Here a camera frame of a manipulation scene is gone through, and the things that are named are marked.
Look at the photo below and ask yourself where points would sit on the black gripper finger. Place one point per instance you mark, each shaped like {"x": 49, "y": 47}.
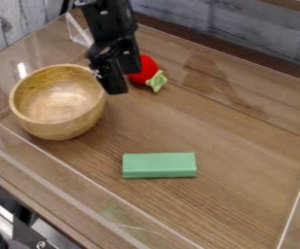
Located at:
{"x": 127, "y": 61}
{"x": 109, "y": 74}

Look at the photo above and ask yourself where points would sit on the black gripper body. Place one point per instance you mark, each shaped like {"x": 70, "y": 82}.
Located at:
{"x": 110, "y": 21}

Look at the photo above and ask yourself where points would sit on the green rectangular block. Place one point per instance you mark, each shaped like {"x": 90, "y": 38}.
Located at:
{"x": 158, "y": 165}

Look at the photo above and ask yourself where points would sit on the brown wooden bowl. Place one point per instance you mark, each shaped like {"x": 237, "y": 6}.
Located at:
{"x": 58, "y": 101}

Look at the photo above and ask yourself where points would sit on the red plush strawberry toy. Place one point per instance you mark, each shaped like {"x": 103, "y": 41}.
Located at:
{"x": 150, "y": 76}

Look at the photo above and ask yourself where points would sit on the clear acrylic corner bracket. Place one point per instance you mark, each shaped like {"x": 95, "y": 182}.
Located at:
{"x": 79, "y": 35}

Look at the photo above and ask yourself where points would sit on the clear acrylic front wall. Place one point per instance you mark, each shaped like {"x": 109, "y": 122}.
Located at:
{"x": 94, "y": 217}

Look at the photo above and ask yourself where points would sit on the black table clamp bracket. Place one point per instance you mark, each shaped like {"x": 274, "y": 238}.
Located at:
{"x": 26, "y": 235}

